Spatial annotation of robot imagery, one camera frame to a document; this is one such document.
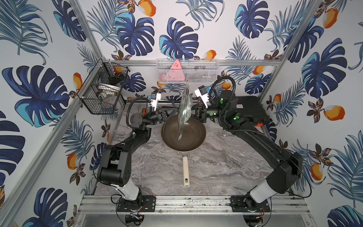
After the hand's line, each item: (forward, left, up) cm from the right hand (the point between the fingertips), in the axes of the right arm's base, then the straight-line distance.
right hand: (182, 111), depth 63 cm
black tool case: (+40, -54, -35) cm, 76 cm away
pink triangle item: (+37, +5, -4) cm, 38 cm away
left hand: (+4, +3, -3) cm, 6 cm away
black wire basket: (+22, +49, -7) cm, 54 cm away
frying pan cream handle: (-20, -2, -29) cm, 35 cm away
